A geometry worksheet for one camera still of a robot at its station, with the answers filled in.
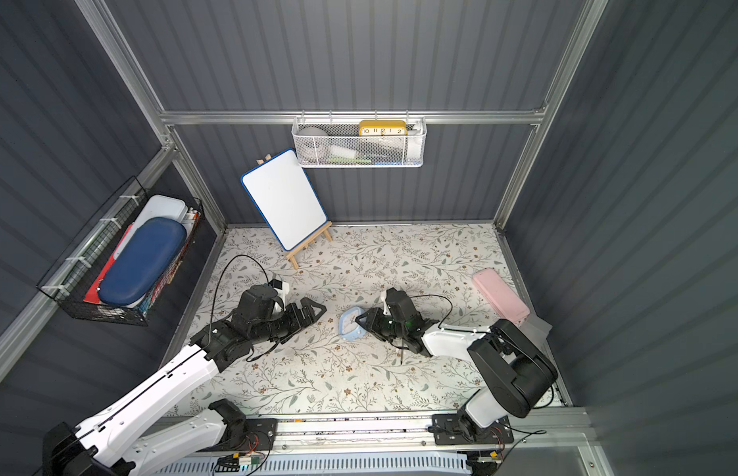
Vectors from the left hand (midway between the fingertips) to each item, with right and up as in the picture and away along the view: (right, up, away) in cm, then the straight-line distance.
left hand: (317, 317), depth 75 cm
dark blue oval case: (-39, +15, -8) cm, 42 cm away
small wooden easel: (-14, +16, +27) cm, 34 cm away
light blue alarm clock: (+7, -7, +13) cm, 16 cm away
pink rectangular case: (+58, -1, +21) cm, 62 cm away
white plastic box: (-43, +29, +2) cm, 52 cm away
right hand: (+12, -4, +11) cm, 17 cm away
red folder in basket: (-48, +7, -10) cm, 50 cm away
